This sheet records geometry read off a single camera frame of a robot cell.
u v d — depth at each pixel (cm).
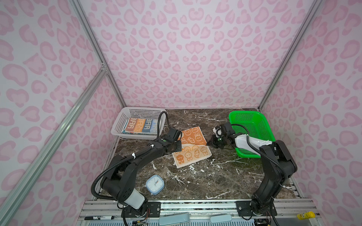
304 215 67
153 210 73
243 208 73
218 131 86
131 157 48
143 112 110
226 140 74
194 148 95
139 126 104
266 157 47
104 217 70
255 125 108
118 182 44
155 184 79
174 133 69
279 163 48
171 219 67
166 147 63
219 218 69
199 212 72
